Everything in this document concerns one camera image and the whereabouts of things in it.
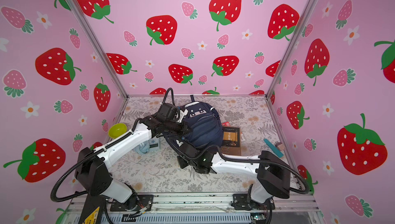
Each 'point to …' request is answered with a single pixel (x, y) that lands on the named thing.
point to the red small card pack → (226, 124)
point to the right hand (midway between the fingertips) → (176, 156)
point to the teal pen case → (274, 148)
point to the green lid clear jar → (117, 129)
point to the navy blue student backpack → (206, 126)
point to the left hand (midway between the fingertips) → (194, 130)
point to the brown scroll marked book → (232, 141)
